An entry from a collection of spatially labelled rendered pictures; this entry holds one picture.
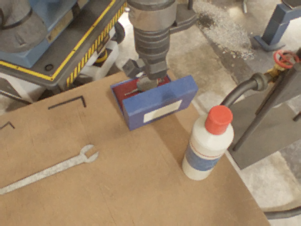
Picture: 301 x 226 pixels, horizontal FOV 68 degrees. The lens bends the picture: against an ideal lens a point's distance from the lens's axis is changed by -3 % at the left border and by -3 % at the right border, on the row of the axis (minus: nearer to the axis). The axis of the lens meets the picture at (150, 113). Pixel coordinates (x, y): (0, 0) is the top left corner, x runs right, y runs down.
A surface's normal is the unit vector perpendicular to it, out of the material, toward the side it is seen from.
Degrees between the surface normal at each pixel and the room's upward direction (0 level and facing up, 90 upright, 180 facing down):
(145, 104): 12
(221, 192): 0
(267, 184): 0
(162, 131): 0
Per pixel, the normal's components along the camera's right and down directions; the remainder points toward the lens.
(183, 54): -0.02, -0.52
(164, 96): 0.07, -0.34
